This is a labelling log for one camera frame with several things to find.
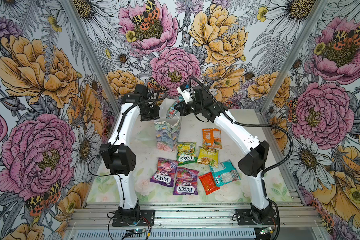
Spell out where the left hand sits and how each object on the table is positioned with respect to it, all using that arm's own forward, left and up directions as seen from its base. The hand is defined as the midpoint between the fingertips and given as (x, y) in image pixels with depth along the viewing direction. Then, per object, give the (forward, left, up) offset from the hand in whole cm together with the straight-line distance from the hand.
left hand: (158, 121), depth 85 cm
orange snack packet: (+3, -33, -20) cm, 39 cm away
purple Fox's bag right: (-27, -16, -19) cm, 37 cm away
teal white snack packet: (-22, -38, -20) cm, 48 cm away
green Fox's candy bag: (-9, -16, -20) cm, 27 cm away
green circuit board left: (-48, +8, -23) cm, 54 cm away
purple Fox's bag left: (-21, -4, -21) cm, 30 cm away
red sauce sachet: (-27, -28, -22) cm, 45 cm away
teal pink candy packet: (0, -8, +7) cm, 11 cm away
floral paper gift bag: (-5, -5, -3) cm, 8 cm away
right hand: (+1, -10, +7) cm, 12 cm away
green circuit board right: (-49, -51, -23) cm, 75 cm away
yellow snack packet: (-11, -29, -21) cm, 37 cm away
